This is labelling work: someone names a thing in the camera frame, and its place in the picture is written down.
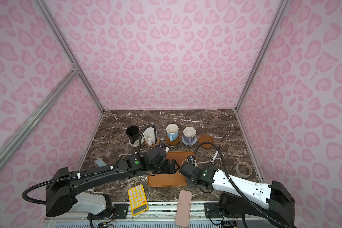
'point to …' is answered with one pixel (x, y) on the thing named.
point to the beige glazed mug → (181, 166)
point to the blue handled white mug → (172, 131)
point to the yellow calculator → (137, 200)
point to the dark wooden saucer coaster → (173, 142)
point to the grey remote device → (100, 162)
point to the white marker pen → (214, 156)
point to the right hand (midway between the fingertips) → (191, 179)
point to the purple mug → (189, 135)
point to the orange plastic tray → (170, 179)
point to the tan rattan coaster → (153, 145)
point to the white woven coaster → (136, 143)
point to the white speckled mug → (149, 135)
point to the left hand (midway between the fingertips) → (175, 169)
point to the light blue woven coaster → (187, 143)
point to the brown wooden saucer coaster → (206, 138)
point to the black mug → (133, 132)
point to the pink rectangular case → (183, 209)
